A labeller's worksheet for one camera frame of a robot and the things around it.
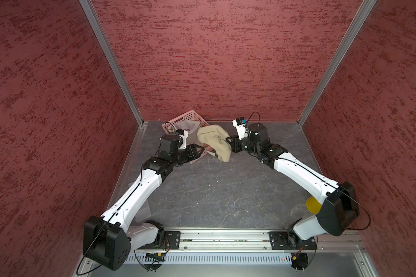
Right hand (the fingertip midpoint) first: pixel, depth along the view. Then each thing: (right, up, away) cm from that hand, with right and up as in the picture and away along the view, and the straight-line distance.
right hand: (226, 142), depth 80 cm
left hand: (-12, -5, -2) cm, 13 cm away
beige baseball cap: (-5, +3, -1) cm, 6 cm away
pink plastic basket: (-22, +18, +38) cm, 47 cm away
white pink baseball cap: (-11, +4, -1) cm, 12 cm away
